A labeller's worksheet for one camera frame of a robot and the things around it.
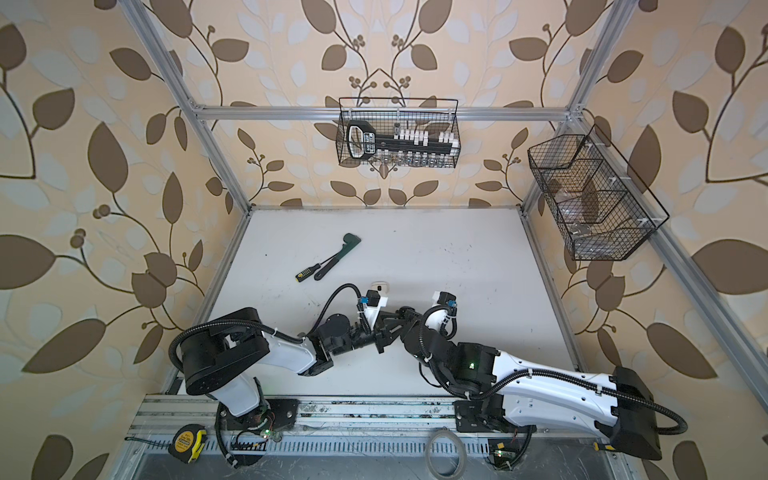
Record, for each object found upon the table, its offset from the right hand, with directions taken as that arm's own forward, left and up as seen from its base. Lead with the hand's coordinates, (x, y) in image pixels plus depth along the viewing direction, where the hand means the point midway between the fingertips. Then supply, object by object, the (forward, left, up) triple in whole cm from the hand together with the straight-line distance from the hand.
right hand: (404, 319), depth 74 cm
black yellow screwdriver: (+24, +32, -14) cm, 42 cm away
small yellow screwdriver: (-26, -45, -15) cm, 54 cm away
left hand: (0, -2, -1) cm, 2 cm away
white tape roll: (-26, -12, -14) cm, 32 cm away
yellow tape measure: (-23, +51, -13) cm, 57 cm away
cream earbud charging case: (+19, +5, -15) cm, 24 cm away
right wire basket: (+19, -50, +19) cm, 56 cm away
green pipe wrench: (+37, +18, -14) cm, 44 cm away
